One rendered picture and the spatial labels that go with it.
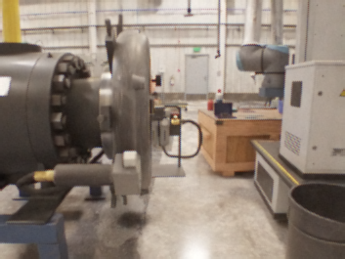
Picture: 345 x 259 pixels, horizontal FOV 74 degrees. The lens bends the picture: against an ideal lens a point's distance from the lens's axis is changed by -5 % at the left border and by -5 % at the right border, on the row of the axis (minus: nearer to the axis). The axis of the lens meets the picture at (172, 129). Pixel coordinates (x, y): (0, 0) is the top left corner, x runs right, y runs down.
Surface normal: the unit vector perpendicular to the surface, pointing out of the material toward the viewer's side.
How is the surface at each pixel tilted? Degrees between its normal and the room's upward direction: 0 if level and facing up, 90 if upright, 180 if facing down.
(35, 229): 90
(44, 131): 97
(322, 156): 90
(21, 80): 57
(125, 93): 73
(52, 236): 90
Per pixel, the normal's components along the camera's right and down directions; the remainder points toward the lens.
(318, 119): -0.10, 0.18
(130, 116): 0.09, 0.09
